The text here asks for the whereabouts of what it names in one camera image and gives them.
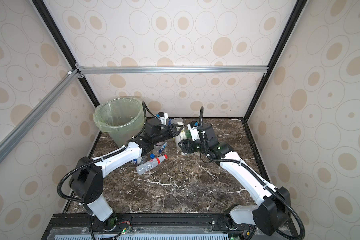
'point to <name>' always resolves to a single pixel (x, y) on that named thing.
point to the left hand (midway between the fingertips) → (184, 125)
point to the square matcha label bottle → (182, 136)
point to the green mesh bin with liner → (123, 117)
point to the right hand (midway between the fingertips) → (185, 142)
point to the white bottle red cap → (145, 166)
